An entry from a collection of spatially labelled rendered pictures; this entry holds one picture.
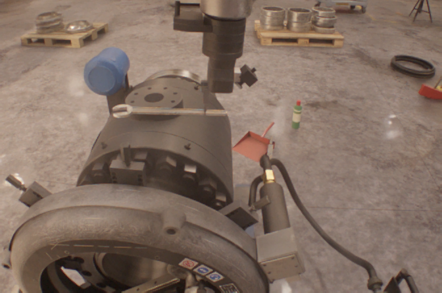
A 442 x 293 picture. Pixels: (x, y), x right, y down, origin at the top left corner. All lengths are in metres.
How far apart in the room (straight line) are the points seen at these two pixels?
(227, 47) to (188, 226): 0.38
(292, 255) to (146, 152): 0.52
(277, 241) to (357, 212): 1.34
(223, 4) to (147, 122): 0.67
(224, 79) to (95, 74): 0.82
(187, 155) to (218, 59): 0.50
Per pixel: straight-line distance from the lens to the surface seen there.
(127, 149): 0.72
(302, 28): 4.81
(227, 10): 0.54
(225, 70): 0.59
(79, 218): 0.74
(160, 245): 0.72
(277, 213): 0.92
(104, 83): 1.34
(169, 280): 0.95
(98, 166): 1.08
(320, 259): 1.85
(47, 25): 5.58
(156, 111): 0.66
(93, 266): 1.10
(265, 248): 0.84
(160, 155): 1.02
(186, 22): 0.56
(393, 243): 2.06
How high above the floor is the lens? 1.48
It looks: 33 degrees down
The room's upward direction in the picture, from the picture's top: straight up
